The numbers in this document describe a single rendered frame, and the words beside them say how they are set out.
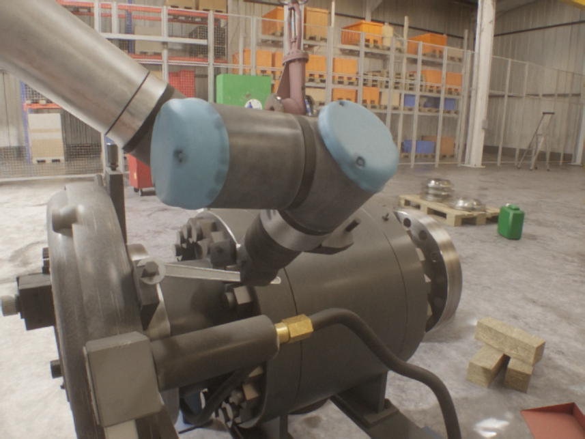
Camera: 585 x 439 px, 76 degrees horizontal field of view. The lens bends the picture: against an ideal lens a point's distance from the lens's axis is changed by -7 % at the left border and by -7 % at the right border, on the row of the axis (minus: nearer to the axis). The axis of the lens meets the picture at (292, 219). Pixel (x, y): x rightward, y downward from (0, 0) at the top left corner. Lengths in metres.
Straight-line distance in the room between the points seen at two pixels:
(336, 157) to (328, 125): 0.03
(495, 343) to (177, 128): 1.97
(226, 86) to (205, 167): 7.79
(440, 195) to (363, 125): 5.23
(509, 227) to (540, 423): 2.92
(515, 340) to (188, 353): 1.70
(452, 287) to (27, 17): 1.23
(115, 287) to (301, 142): 0.45
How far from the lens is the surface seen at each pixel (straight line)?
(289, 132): 0.34
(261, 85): 8.32
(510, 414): 1.94
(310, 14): 12.57
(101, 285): 0.70
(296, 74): 5.25
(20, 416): 1.95
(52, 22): 0.45
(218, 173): 0.31
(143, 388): 0.60
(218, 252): 0.56
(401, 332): 1.12
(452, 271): 1.34
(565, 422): 2.00
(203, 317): 0.94
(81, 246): 0.74
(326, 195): 0.36
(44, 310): 0.94
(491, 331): 2.14
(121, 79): 0.44
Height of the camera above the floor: 1.12
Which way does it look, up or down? 14 degrees down
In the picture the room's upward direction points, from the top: 1 degrees clockwise
